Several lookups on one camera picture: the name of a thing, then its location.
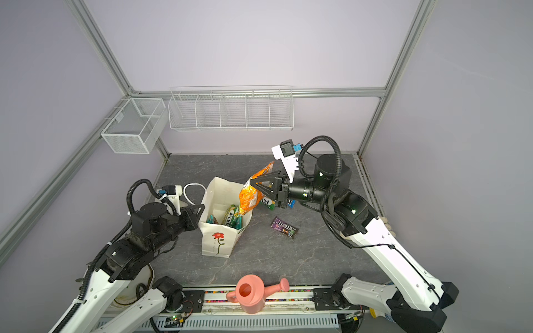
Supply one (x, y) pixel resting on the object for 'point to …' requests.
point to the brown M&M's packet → (284, 227)
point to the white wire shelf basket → (266, 108)
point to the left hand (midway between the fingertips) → (204, 209)
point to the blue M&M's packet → (291, 202)
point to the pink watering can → (250, 294)
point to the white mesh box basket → (134, 126)
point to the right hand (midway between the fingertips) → (250, 185)
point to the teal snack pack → (212, 220)
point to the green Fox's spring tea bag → (232, 218)
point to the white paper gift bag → (219, 240)
